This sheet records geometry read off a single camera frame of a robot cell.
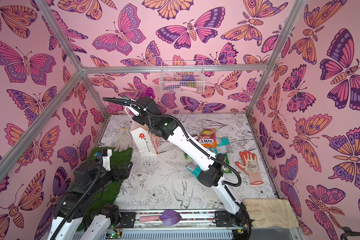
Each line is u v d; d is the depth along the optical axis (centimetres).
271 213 75
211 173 48
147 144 90
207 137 100
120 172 60
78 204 44
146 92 69
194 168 87
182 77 95
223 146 97
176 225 73
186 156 94
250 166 90
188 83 92
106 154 61
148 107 50
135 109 56
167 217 74
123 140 106
